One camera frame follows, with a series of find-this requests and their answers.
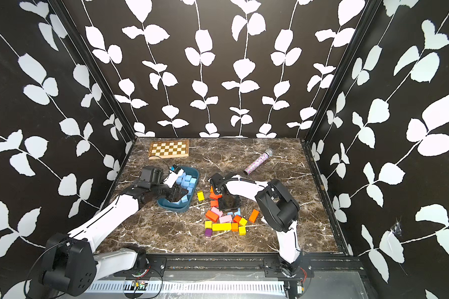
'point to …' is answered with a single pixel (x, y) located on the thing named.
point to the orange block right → (254, 215)
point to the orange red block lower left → (212, 216)
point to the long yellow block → (221, 227)
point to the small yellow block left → (201, 196)
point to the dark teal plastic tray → (183, 206)
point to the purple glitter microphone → (267, 154)
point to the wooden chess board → (169, 149)
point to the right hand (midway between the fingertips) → (225, 209)
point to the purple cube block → (208, 232)
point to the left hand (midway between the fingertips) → (183, 185)
